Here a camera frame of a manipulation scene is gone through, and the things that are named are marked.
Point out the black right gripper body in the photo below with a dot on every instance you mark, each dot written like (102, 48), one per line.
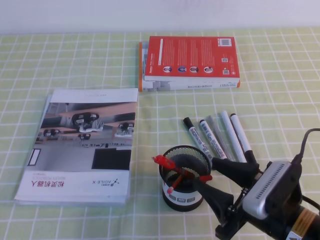
(236, 217)

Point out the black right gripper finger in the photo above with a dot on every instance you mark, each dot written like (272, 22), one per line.
(219, 201)
(242, 173)

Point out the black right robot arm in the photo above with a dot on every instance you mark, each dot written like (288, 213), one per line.
(293, 221)

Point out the clear grey pen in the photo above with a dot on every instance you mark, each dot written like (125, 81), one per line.
(220, 139)

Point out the black mesh pen holder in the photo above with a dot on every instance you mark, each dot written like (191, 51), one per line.
(185, 197)

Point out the red pen with clip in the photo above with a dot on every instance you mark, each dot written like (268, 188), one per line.
(170, 165)

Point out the plain white marker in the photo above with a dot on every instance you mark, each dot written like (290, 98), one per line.
(233, 137)

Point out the white marker far right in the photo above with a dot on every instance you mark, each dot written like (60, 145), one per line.
(243, 140)

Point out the white marker black end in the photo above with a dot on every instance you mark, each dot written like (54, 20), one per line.
(212, 139)

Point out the black cap marker far left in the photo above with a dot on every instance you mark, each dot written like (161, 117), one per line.
(196, 137)

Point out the orange spine book underneath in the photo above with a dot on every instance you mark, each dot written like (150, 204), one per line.
(153, 86)

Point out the red cover book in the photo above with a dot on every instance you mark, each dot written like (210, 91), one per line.
(192, 58)

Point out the white robot brochure stack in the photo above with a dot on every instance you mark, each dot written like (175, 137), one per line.
(83, 150)

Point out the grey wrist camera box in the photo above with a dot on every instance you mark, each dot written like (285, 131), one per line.
(272, 189)

